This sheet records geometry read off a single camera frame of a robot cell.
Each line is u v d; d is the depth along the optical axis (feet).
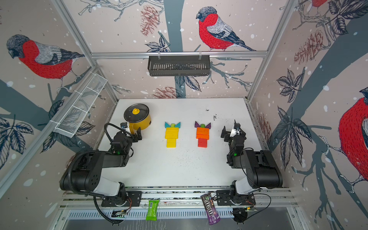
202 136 3.20
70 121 2.62
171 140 3.15
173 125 3.40
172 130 3.31
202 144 3.05
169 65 3.50
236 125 2.52
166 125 3.38
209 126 3.32
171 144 3.11
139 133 2.81
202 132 3.30
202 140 3.12
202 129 3.32
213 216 2.24
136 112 3.12
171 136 3.21
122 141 2.32
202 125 3.39
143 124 3.05
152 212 2.25
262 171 1.48
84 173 1.46
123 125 2.57
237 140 2.34
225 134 2.75
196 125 3.38
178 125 3.40
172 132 3.30
